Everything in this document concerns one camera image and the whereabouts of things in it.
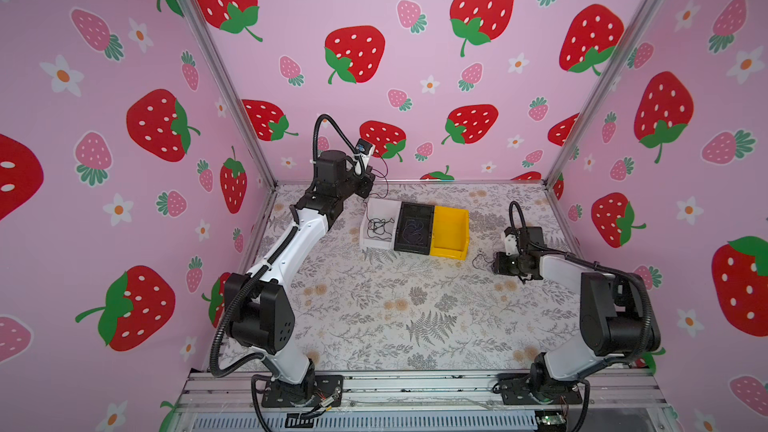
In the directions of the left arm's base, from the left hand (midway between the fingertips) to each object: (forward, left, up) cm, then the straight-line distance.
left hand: (371, 166), depth 83 cm
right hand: (-14, -39, -30) cm, 51 cm away
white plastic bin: (+7, -1, -27) cm, 28 cm away
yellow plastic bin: (-1, -26, -30) cm, 40 cm away
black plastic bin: (+10, -14, -31) cm, 36 cm away
